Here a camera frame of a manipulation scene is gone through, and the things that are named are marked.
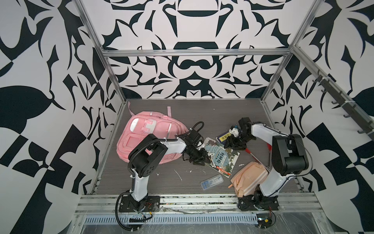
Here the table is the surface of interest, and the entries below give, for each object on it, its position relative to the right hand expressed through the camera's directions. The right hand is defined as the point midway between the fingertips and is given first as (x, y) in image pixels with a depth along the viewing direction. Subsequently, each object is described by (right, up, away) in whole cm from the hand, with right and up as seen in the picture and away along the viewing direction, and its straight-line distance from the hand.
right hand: (228, 145), depth 93 cm
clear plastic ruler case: (-12, -17, -12) cm, 24 cm away
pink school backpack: (-59, +11, +4) cm, 60 cm away
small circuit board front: (+11, -31, -22) cm, 40 cm away
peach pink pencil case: (+10, -15, -10) cm, 20 cm away
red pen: (+12, -3, -1) cm, 13 cm away
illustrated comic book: (-5, -8, -4) cm, 10 cm away
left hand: (-14, -8, -6) cm, 17 cm away
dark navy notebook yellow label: (-3, +4, +4) cm, 6 cm away
